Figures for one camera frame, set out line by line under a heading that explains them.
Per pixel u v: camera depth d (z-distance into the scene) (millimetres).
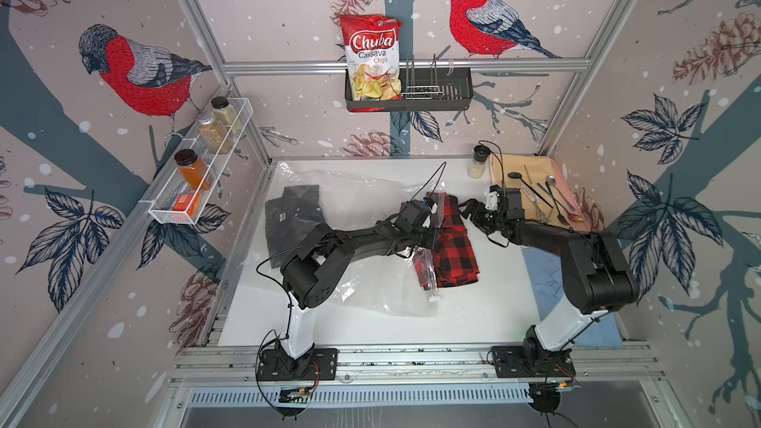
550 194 1080
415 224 743
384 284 864
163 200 656
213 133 746
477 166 1115
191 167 660
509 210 761
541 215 1027
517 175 1138
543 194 1076
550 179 1118
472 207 873
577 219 1007
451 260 885
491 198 882
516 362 734
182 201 671
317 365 728
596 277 488
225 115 799
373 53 814
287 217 1005
